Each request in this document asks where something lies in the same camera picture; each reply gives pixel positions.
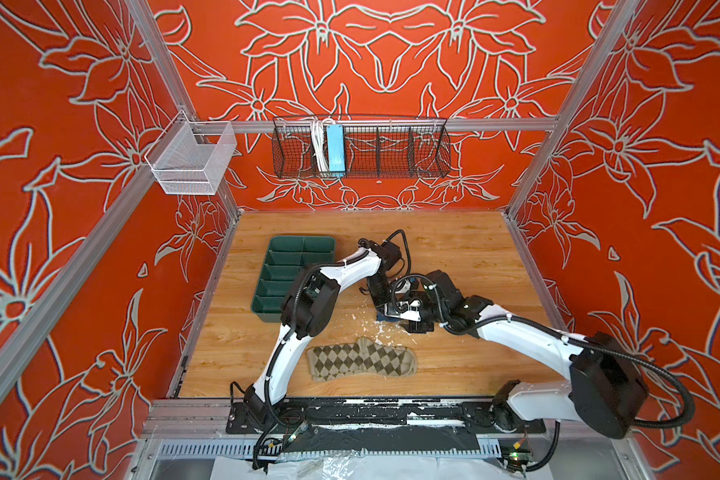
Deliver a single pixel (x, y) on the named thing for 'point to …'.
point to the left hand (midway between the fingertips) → (388, 309)
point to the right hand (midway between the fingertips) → (399, 304)
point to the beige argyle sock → (365, 356)
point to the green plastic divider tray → (286, 256)
